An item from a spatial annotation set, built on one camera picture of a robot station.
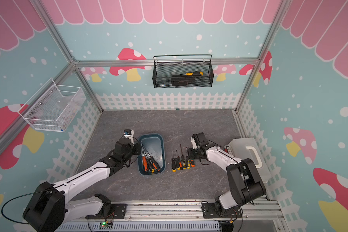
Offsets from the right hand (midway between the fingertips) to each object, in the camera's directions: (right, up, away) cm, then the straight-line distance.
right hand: (190, 153), depth 92 cm
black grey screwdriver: (-25, -6, -4) cm, 26 cm away
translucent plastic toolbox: (+33, +5, -7) cm, 34 cm away
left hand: (-31, +7, -5) cm, 32 cm away
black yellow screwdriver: (-11, -6, -2) cm, 13 cm away
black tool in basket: (-7, +46, -3) cm, 47 cm away
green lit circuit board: (-45, -32, -19) cm, 58 cm away
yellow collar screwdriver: (-5, -6, -2) cm, 8 cm away
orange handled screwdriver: (-28, -4, -4) cm, 29 cm away
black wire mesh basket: (-5, +54, +3) cm, 54 cm away
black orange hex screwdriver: (-22, -5, -4) cm, 23 cm away
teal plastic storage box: (-23, +6, 0) cm, 24 cm away
